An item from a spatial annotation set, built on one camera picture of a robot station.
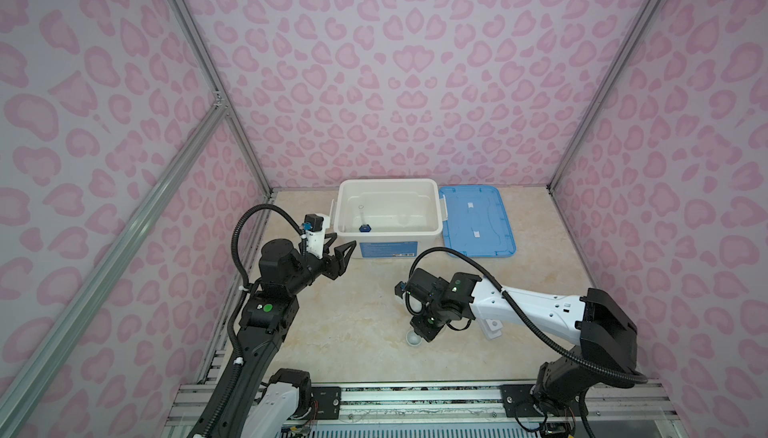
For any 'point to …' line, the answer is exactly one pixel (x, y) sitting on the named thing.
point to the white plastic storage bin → (395, 218)
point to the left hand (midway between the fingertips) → (345, 235)
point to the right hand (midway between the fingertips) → (419, 328)
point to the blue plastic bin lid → (477, 222)
